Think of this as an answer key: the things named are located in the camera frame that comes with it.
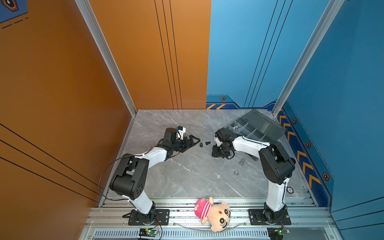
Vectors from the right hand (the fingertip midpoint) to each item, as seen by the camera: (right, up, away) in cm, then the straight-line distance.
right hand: (213, 154), depth 96 cm
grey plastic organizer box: (+36, +18, +19) cm, 45 cm away
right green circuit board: (+29, -31, -26) cm, 50 cm away
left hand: (-11, +9, -7) cm, 16 cm away
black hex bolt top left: (-4, +7, +5) cm, 9 cm away
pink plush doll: (-1, -22, -29) cm, 36 cm away
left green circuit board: (-34, -32, -25) cm, 53 cm away
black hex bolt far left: (-8, +6, +4) cm, 10 cm away
